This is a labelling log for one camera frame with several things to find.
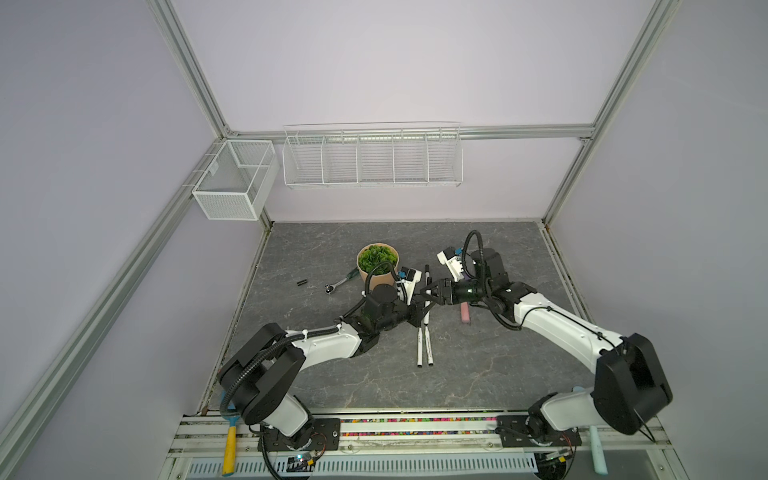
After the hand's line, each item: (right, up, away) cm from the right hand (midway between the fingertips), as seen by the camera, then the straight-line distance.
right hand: (425, 294), depth 80 cm
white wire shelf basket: (-15, +44, +19) cm, 50 cm away
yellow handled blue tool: (-47, -37, -10) cm, 61 cm away
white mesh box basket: (-60, +35, +17) cm, 71 cm away
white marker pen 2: (0, -2, 0) cm, 2 cm away
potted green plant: (-16, +10, +16) cm, 24 cm away
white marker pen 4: (+2, -19, +5) cm, 20 cm away
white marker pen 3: (-1, -17, +7) cm, 18 cm away
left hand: (+3, -2, 0) cm, 4 cm away
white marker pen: (+3, +3, +24) cm, 25 cm away
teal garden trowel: (+40, -38, -11) cm, 56 cm away
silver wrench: (-30, -1, +19) cm, 36 cm away
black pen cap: (-40, +1, +22) cm, 46 cm away
